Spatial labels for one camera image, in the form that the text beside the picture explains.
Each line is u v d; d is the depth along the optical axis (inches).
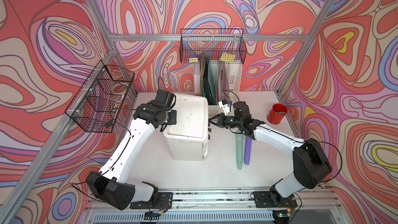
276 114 37.1
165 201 28.6
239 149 34.8
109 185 14.7
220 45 36.5
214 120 31.2
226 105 30.2
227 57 35.6
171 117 26.0
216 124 29.8
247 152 34.1
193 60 32.4
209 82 34.7
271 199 26.7
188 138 26.7
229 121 28.6
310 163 17.2
